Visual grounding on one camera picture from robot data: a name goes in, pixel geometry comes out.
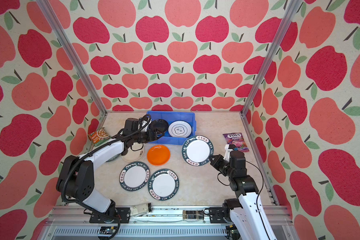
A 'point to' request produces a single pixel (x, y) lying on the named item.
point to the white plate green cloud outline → (180, 129)
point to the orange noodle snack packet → (99, 137)
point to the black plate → (160, 124)
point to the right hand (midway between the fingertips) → (212, 156)
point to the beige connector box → (139, 209)
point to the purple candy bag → (236, 138)
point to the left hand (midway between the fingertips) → (162, 136)
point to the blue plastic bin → (170, 117)
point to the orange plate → (158, 155)
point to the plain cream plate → (135, 153)
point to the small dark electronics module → (193, 214)
